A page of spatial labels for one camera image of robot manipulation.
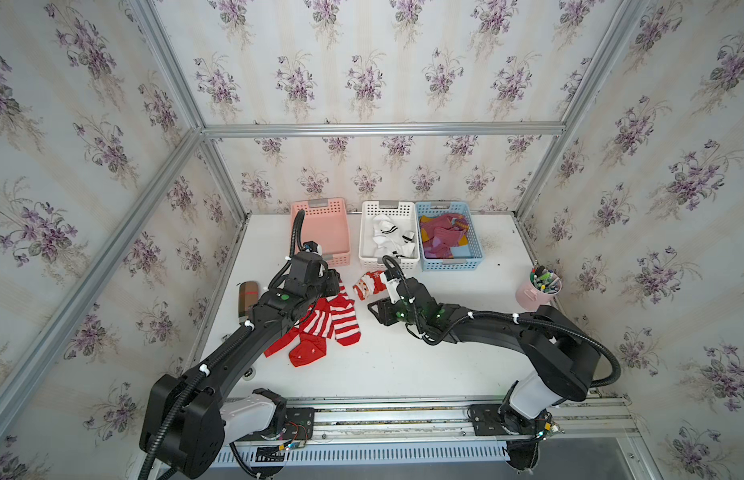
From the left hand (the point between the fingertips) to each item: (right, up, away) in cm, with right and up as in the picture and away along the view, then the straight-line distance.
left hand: (334, 275), depth 83 cm
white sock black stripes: (+24, +8, +22) cm, 33 cm away
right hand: (+13, -9, +2) cm, 15 cm away
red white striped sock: (-2, -13, +8) cm, 15 cm away
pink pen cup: (+60, -4, +3) cm, 60 cm away
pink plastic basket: (-9, +17, +35) cm, 40 cm away
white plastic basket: (+23, +21, +36) cm, 47 cm away
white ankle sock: (+15, +12, +24) cm, 30 cm away
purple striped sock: (+37, +13, +25) cm, 46 cm away
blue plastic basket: (+45, +2, +18) cm, 49 cm away
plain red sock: (-15, -20, +3) cm, 25 cm away
